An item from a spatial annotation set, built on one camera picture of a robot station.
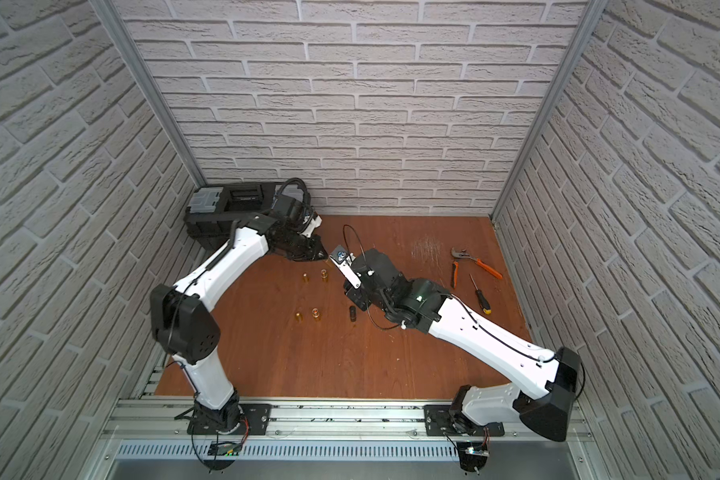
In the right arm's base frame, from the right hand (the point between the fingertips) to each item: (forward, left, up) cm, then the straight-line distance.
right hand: (359, 272), depth 71 cm
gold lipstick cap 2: (+15, +12, -23) cm, 30 cm away
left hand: (+13, +8, -8) cm, 17 cm away
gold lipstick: (+1, +20, -25) cm, 32 cm away
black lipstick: (0, +3, -22) cm, 22 cm away
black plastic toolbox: (+35, +49, -8) cm, 60 cm away
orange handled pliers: (+23, -39, -26) cm, 52 cm away
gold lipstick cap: (+16, +19, -25) cm, 36 cm away
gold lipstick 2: (+1, +14, -22) cm, 26 cm away
